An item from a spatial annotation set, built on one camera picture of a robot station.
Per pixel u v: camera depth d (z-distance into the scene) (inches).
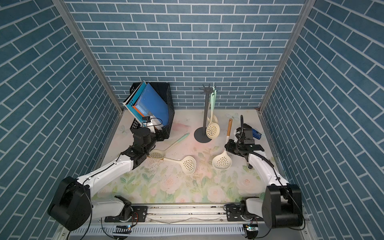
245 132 26.4
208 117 36.5
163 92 41.4
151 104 41.7
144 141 24.6
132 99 33.9
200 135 41.6
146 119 27.8
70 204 15.9
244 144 26.2
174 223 28.4
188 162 35.0
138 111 33.5
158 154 36.9
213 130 36.1
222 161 32.0
